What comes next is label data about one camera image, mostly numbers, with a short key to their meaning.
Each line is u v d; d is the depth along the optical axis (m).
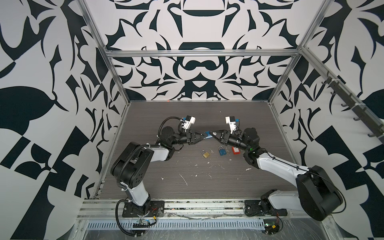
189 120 0.76
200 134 0.76
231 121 0.73
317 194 0.42
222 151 0.94
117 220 0.69
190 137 0.71
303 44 0.87
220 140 0.71
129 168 0.47
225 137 0.69
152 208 0.73
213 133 0.76
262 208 0.67
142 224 0.68
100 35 0.85
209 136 0.75
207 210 0.75
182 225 0.87
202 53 0.90
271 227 0.71
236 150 0.91
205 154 0.92
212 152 0.94
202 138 0.75
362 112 0.55
